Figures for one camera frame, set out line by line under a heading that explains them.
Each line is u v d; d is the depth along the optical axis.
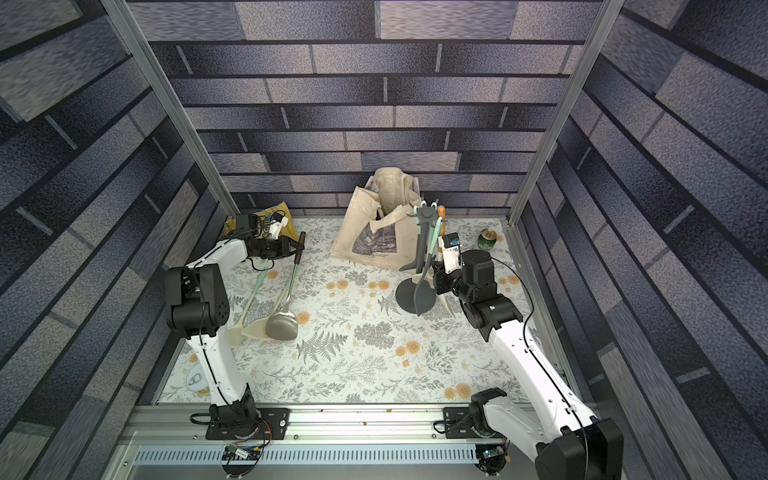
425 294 0.80
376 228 0.84
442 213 0.67
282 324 0.89
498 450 0.73
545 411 0.41
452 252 0.66
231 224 1.05
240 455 0.71
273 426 0.74
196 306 0.55
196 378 0.76
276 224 0.93
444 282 0.68
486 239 1.00
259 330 0.85
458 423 0.74
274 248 0.89
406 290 1.02
